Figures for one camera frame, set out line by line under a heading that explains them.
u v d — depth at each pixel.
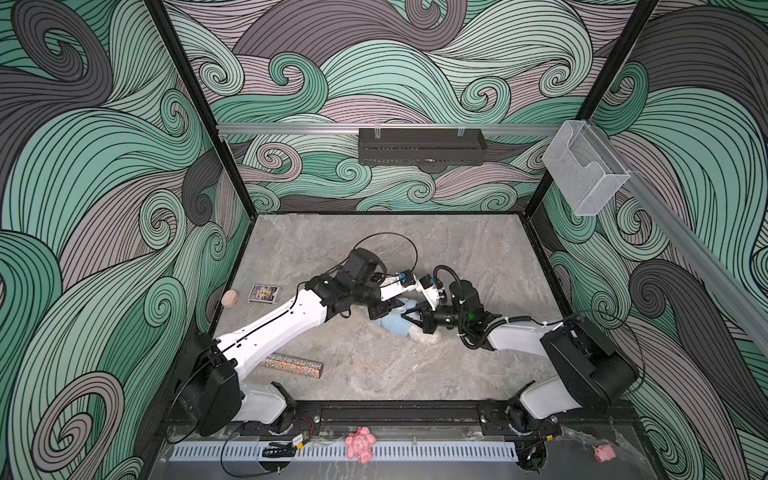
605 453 0.67
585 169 0.80
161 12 0.71
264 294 0.95
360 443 0.67
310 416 0.73
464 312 0.68
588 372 0.43
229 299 0.93
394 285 0.64
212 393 0.39
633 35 0.75
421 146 1.00
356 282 0.59
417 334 0.79
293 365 0.79
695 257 0.58
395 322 0.81
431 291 0.77
